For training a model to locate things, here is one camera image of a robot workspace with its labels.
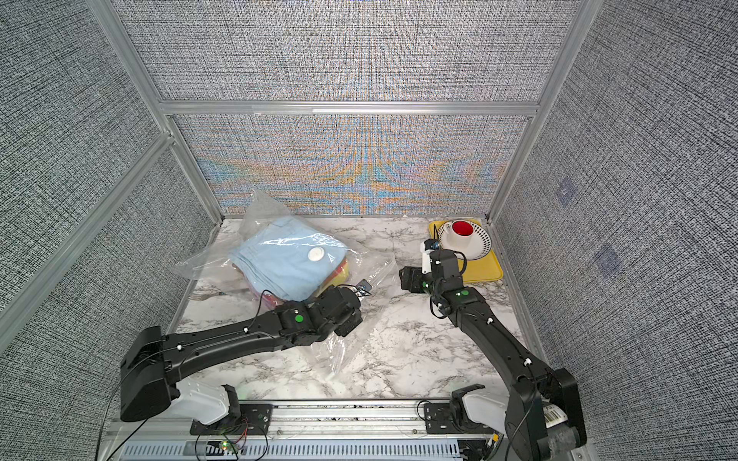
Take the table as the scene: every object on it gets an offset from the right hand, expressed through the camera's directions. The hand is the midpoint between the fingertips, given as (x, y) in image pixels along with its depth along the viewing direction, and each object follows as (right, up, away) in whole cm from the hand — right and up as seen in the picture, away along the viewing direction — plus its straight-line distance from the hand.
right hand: (412, 264), depth 83 cm
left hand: (-17, -10, -6) cm, 20 cm away
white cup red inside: (+21, +10, +20) cm, 30 cm away
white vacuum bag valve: (-29, +3, +6) cm, 30 cm away
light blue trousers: (-38, +2, +5) cm, 39 cm away
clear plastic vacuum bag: (-65, -11, +15) cm, 67 cm away
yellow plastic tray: (+30, -3, +20) cm, 37 cm away
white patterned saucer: (+30, +5, +25) cm, 39 cm away
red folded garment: (-41, -10, -1) cm, 42 cm away
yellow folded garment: (-22, -6, +12) cm, 26 cm away
